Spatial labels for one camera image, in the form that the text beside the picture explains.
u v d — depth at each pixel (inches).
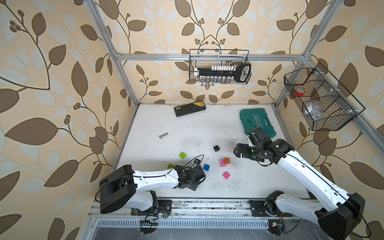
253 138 23.7
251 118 41.7
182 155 36.0
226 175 33.2
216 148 37.6
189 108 45.8
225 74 33.3
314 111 27.6
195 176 25.0
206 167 34.1
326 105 28.5
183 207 29.7
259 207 29.0
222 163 34.2
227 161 33.5
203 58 35.9
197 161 30.2
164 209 29.0
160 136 40.1
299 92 31.7
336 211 14.7
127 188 16.5
